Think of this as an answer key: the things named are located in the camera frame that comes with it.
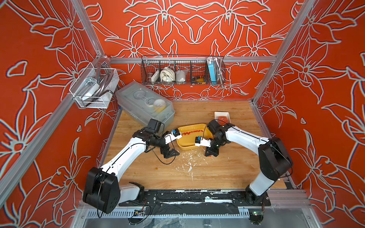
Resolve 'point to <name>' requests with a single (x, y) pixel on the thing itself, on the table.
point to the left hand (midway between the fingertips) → (175, 144)
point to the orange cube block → (224, 119)
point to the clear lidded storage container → (142, 104)
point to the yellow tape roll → (159, 105)
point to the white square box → (222, 113)
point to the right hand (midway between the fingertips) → (204, 152)
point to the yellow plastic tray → (187, 142)
